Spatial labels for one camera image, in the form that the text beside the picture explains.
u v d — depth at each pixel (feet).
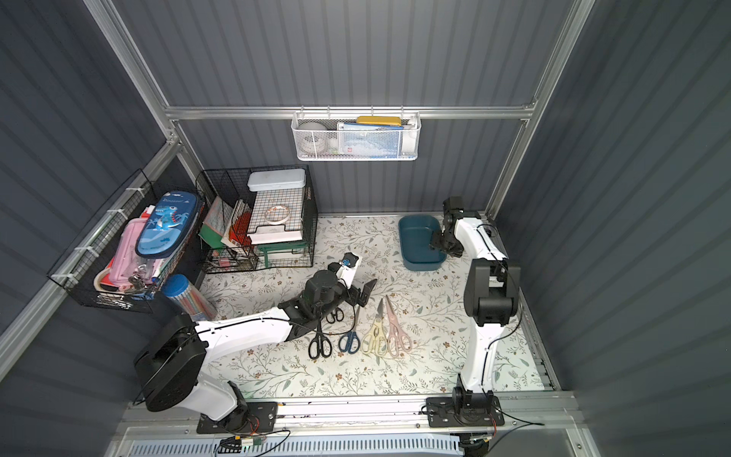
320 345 2.82
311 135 2.72
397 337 2.87
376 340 2.84
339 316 2.99
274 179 3.35
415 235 3.90
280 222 2.98
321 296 2.04
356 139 2.84
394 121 2.87
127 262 2.23
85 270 2.03
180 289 2.52
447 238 2.71
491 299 1.81
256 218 3.04
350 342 2.84
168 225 2.28
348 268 2.27
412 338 2.85
